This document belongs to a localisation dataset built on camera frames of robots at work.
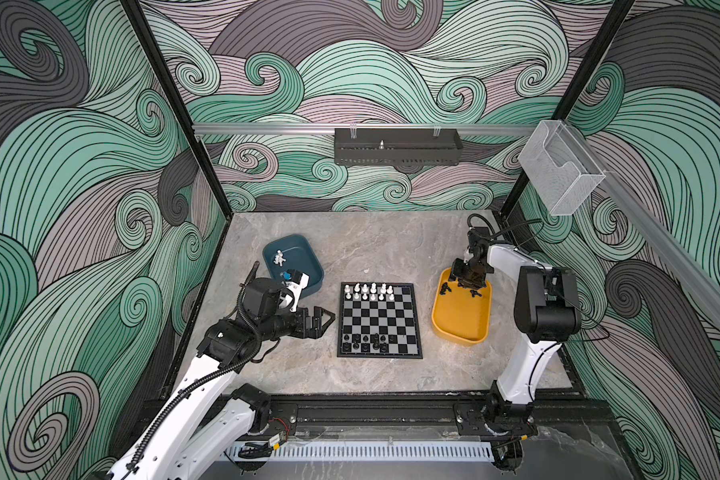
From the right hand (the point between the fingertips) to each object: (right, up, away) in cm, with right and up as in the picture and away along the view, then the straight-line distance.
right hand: (457, 279), depth 99 cm
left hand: (-43, -4, -28) cm, 51 cm away
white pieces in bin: (-62, +7, +6) cm, 62 cm away
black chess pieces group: (-32, -16, -15) cm, 39 cm away
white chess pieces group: (-29, -4, -4) cm, 29 cm away
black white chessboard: (-27, -11, -9) cm, 31 cm away
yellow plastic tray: (-1, -11, -5) cm, 12 cm away
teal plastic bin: (-57, +9, +9) cm, 58 cm away
